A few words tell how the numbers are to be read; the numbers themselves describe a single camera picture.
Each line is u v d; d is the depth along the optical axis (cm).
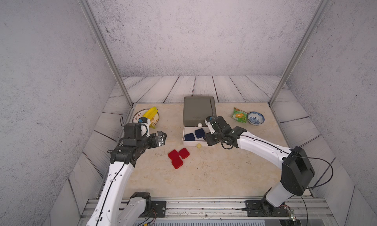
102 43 85
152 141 65
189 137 91
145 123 66
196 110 91
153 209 72
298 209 74
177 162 89
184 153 93
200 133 93
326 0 71
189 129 95
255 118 110
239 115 106
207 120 78
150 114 109
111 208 40
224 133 64
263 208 65
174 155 92
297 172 43
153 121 110
